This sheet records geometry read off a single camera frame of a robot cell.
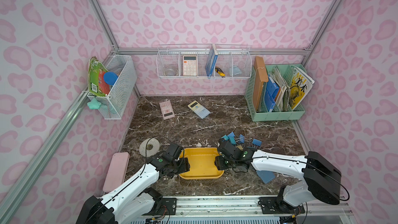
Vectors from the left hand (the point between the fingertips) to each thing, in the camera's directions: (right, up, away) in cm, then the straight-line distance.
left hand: (185, 164), depth 82 cm
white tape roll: (-23, +7, +11) cm, 26 cm away
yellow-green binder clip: (+31, +6, +10) cm, 34 cm away
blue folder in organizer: (+52, +40, +14) cm, 67 cm away
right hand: (+17, +1, +1) cm, 17 cm away
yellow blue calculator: (+6, +29, +28) cm, 41 cm away
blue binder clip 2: (+27, +13, +15) cm, 34 cm away
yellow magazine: (+71, +43, +16) cm, 85 cm away
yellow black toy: (+20, +52, +11) cm, 56 cm away
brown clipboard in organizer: (+40, +47, +1) cm, 62 cm away
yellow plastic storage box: (+8, 0, +4) cm, 9 cm away
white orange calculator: (+1, +55, +11) cm, 57 cm away
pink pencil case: (-36, -3, 0) cm, 36 cm away
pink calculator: (-17, +29, +28) cm, 43 cm away
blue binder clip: (+33, +11, +11) cm, 36 cm away
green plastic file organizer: (+64, +53, +24) cm, 86 cm away
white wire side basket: (-33, +31, -9) cm, 46 cm away
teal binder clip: (+27, +11, +11) cm, 31 cm away
